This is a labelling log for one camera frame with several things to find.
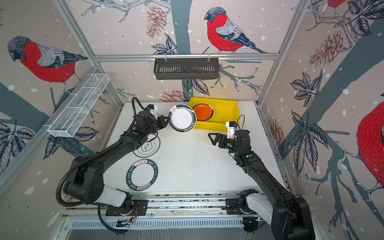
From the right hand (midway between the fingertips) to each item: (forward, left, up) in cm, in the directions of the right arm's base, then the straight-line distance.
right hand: (212, 137), depth 80 cm
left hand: (+9, +24, +6) cm, 27 cm away
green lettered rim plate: (-16, +42, -19) cm, 48 cm away
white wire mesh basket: (+8, +73, +16) cm, 75 cm away
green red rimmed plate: (+32, +5, -15) cm, 36 cm away
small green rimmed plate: (+13, +19, 0) cm, 23 cm away
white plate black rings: (0, +41, -16) cm, 44 cm away
